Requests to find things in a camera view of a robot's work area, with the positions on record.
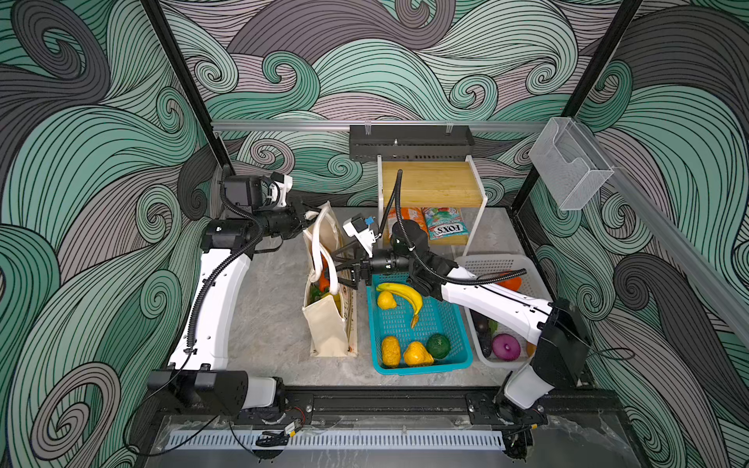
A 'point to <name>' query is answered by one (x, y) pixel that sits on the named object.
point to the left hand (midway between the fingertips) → (324, 210)
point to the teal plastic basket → (437, 317)
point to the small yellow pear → (386, 300)
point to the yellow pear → (416, 355)
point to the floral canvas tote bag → (330, 307)
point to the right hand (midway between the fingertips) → (329, 268)
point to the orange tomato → (511, 283)
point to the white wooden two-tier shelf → (431, 183)
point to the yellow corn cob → (390, 351)
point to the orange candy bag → (415, 214)
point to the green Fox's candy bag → (444, 221)
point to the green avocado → (438, 345)
